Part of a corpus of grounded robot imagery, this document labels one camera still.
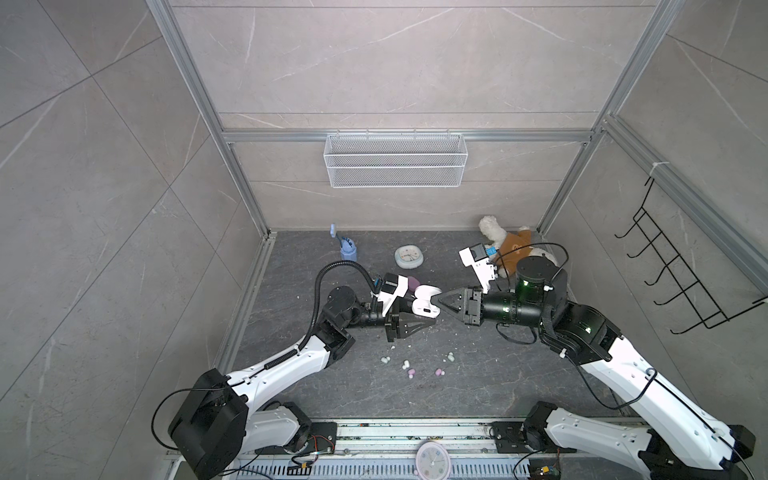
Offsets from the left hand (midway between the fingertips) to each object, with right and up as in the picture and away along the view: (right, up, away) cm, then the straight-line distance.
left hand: (432, 310), depth 62 cm
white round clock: (+1, -37, +7) cm, 38 cm away
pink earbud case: (-1, +2, +41) cm, 41 cm away
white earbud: (-4, -20, +24) cm, 31 cm away
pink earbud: (-3, -22, +22) cm, 31 cm away
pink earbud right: (+5, -22, +22) cm, 31 cm away
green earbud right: (+9, -18, +25) cm, 32 cm away
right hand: (-1, +3, -5) cm, 5 cm away
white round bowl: (-2, +11, +46) cm, 48 cm away
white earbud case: (-2, +1, -2) cm, 3 cm away
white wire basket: (-7, +44, +38) cm, 59 cm away
